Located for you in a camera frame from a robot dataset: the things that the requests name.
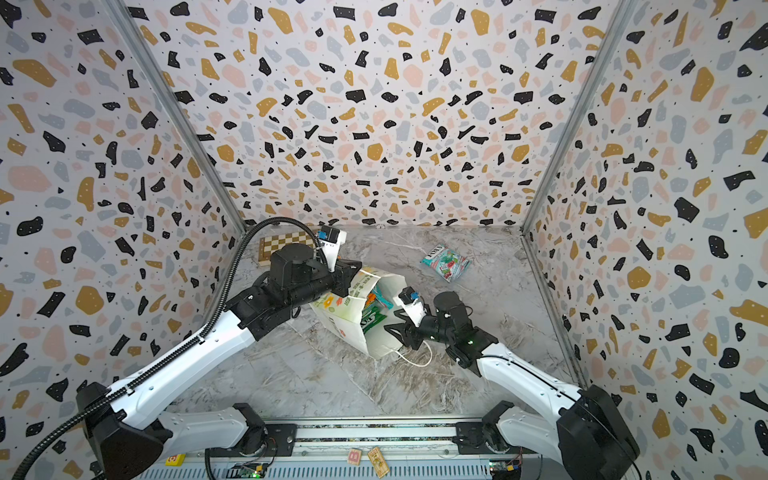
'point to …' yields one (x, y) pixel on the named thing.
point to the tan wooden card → (378, 462)
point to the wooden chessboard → (270, 244)
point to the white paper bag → (343, 311)
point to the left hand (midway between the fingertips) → (361, 259)
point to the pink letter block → (354, 457)
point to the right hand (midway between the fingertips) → (388, 316)
